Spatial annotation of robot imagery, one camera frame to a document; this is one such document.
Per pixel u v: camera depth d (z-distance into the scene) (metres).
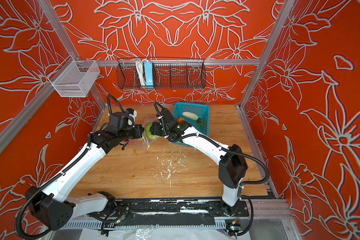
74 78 0.92
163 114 0.60
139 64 0.87
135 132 0.67
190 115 1.08
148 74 0.89
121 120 0.57
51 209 0.37
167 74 0.98
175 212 0.73
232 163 0.45
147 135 0.76
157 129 0.70
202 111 1.09
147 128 0.78
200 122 1.07
